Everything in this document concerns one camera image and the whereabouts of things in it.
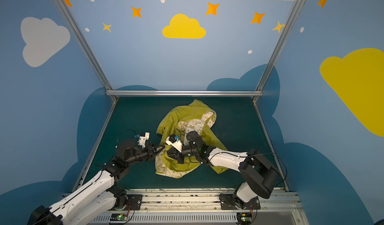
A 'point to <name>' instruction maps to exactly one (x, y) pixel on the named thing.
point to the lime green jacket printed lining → (191, 116)
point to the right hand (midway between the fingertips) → (167, 152)
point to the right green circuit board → (244, 218)
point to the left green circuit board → (119, 217)
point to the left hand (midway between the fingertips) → (165, 145)
